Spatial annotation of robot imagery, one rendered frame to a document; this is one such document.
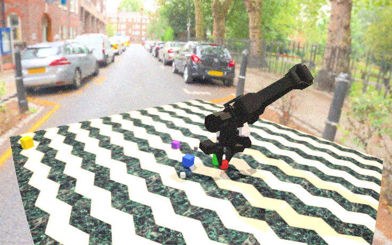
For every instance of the red block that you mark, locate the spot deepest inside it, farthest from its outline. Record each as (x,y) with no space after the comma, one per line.
(224,164)

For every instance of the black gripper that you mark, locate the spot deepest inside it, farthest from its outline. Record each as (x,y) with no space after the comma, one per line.
(209,147)

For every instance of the yellow cube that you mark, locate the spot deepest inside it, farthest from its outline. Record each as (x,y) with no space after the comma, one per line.
(27,142)

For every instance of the small purple cube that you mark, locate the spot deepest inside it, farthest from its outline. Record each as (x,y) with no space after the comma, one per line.
(175,145)

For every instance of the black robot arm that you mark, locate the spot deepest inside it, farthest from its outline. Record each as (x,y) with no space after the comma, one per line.
(248,107)

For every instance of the blue cube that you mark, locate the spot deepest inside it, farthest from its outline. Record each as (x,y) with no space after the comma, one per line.
(188,160)

